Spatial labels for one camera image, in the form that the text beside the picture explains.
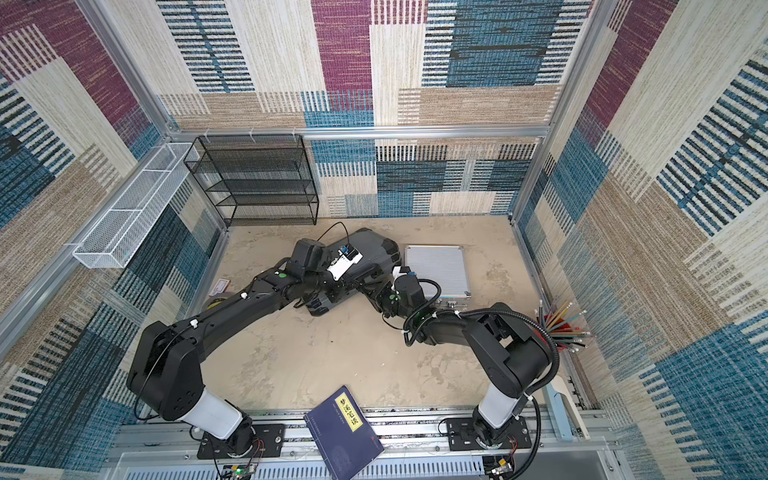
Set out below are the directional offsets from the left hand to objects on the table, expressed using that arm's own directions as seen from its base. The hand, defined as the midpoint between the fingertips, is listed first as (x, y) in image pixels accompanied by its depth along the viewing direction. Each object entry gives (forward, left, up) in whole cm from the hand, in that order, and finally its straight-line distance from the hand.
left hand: (357, 281), depth 85 cm
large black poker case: (+13, -5, -2) cm, 14 cm away
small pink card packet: (+9, +48, -15) cm, 51 cm away
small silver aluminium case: (+14, -28, -12) cm, 34 cm away
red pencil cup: (-11, -55, -6) cm, 56 cm away
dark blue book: (-34, +3, -16) cm, 38 cm away
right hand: (0, -1, -4) cm, 5 cm away
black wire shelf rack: (+42, +38, +3) cm, 57 cm away
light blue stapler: (-31, -51, -13) cm, 61 cm away
